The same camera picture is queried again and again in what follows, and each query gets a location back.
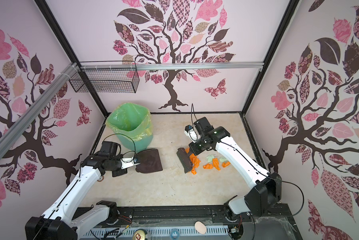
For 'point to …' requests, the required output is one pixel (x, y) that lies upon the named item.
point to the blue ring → (174, 234)
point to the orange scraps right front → (216, 164)
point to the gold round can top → (139, 235)
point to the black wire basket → (106, 77)
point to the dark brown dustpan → (149, 161)
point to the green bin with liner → (132, 124)
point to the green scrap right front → (211, 157)
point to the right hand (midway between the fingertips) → (192, 146)
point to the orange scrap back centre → (194, 160)
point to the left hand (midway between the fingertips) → (124, 165)
